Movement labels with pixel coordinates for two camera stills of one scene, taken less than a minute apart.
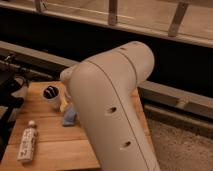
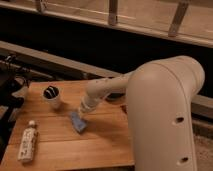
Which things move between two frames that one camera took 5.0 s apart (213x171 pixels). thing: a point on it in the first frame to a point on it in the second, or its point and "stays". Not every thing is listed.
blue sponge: x=70 y=116 to x=79 y=124
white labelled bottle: x=27 y=145 stays
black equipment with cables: x=11 y=72 stays
